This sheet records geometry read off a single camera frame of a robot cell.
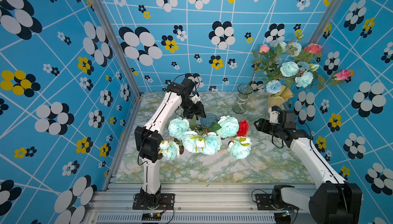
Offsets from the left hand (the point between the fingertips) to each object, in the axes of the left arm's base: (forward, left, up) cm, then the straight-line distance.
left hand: (204, 115), depth 81 cm
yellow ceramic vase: (+12, -44, 0) cm, 46 cm away
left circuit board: (-43, +26, -24) cm, 55 cm away
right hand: (-1, -32, -5) cm, 33 cm away
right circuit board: (-42, -37, -22) cm, 60 cm away
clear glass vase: (+17, -24, -11) cm, 32 cm away
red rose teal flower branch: (-15, -16, +11) cm, 24 cm away
